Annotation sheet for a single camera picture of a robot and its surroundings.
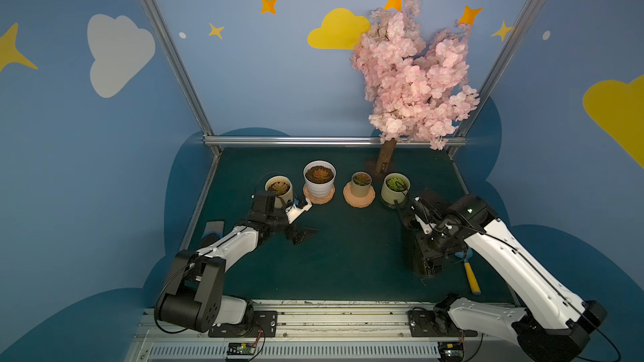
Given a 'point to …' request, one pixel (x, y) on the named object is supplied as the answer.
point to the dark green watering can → (428, 257)
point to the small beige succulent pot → (360, 183)
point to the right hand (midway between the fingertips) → (430, 248)
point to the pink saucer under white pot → (319, 201)
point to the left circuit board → (241, 349)
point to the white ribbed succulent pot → (319, 177)
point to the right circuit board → (451, 351)
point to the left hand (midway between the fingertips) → (310, 215)
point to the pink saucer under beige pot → (356, 201)
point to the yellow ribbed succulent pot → (280, 186)
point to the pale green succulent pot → (395, 187)
